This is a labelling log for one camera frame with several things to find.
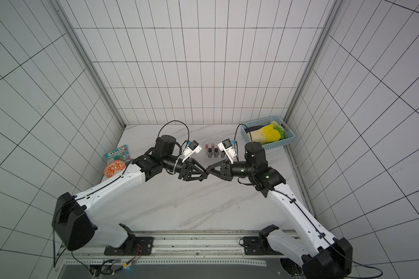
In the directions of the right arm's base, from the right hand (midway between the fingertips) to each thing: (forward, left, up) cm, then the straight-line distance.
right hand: (203, 172), depth 65 cm
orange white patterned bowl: (+14, +54, -24) cm, 60 cm away
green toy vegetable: (+45, -43, -21) cm, 66 cm away
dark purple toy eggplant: (+46, -27, -23) cm, 58 cm away
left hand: (0, +1, -3) cm, 3 cm away
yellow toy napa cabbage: (+40, -34, -22) cm, 57 cm away
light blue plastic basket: (+42, -49, -23) cm, 69 cm away
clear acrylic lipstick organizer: (+25, -3, -23) cm, 34 cm away
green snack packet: (+23, +53, -24) cm, 63 cm away
